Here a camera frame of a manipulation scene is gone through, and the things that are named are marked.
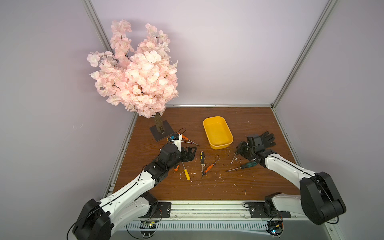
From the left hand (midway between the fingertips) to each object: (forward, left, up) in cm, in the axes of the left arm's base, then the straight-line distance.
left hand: (193, 148), depth 79 cm
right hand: (+7, -27, -8) cm, 29 cm away
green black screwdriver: (+3, -26, -10) cm, 28 cm away
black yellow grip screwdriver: (0, -5, -14) cm, 15 cm away
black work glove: (+14, -49, -14) cm, 53 cm away
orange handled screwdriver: (-4, -10, -15) cm, 19 cm away
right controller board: (-33, -40, -17) cm, 55 cm away
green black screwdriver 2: (-3, -32, -14) cm, 35 cm away
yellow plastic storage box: (+21, -17, -16) cm, 31 cm away
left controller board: (-33, +22, -18) cm, 43 cm away
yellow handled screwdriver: (-9, +4, -14) cm, 18 cm away
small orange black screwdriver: (-6, +10, -14) cm, 19 cm away
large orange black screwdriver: (+15, +6, -15) cm, 22 cm away
